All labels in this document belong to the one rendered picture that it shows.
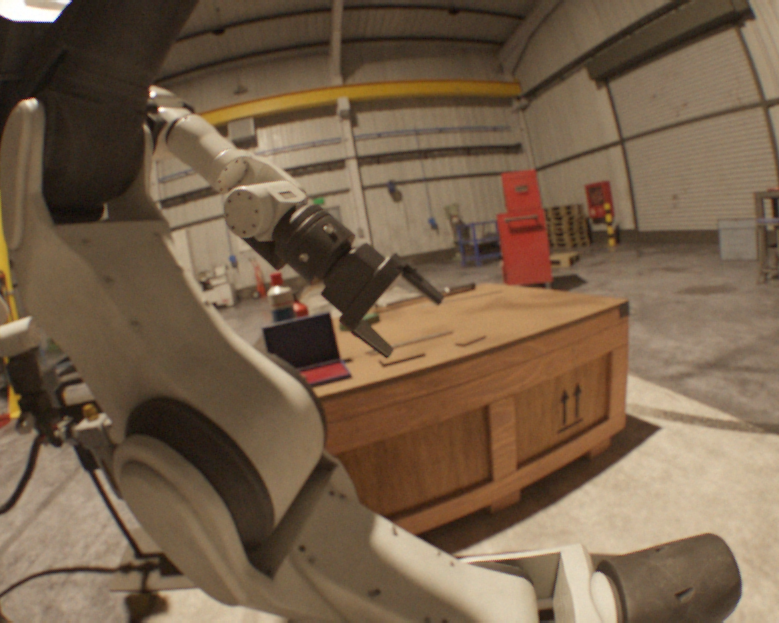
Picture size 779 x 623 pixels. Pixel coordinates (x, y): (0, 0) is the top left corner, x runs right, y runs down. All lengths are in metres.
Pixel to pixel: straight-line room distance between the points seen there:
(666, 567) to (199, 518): 0.44
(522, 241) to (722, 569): 3.29
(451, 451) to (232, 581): 0.64
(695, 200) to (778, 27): 4.26
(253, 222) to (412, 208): 10.67
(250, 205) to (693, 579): 0.66
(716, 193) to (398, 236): 8.61
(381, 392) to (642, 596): 0.55
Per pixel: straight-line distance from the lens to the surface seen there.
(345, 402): 0.68
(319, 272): 0.45
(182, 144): 0.57
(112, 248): 0.34
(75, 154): 0.39
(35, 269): 0.36
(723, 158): 8.33
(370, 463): 0.77
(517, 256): 3.52
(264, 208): 0.45
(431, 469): 0.84
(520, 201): 3.52
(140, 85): 0.41
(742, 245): 5.71
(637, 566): 0.46
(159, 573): 1.15
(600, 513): 1.01
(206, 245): 11.15
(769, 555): 1.03
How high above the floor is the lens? 0.71
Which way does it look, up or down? 10 degrees down
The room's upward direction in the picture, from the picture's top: 10 degrees counter-clockwise
